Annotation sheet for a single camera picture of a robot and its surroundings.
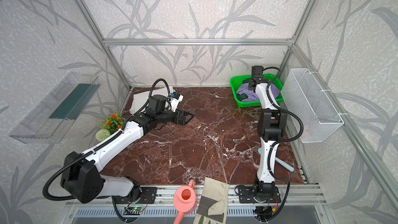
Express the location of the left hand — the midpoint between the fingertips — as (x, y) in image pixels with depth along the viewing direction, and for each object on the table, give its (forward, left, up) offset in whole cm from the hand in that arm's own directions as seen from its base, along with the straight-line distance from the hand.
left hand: (189, 110), depth 79 cm
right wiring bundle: (-42, -36, -25) cm, 61 cm away
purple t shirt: (+32, -36, -18) cm, 51 cm away
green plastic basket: (+38, -31, -16) cm, 52 cm away
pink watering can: (-38, 0, -10) cm, 40 cm away
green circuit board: (-41, +25, -24) cm, 54 cm away
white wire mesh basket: (-10, -52, +13) cm, 55 cm away
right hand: (+28, -42, -6) cm, 51 cm away
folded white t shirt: (+24, +41, -23) cm, 53 cm away
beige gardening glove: (-40, -12, -20) cm, 46 cm away
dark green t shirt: (+24, -33, -18) cm, 44 cm away
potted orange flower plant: (-4, +42, -8) cm, 43 cm away
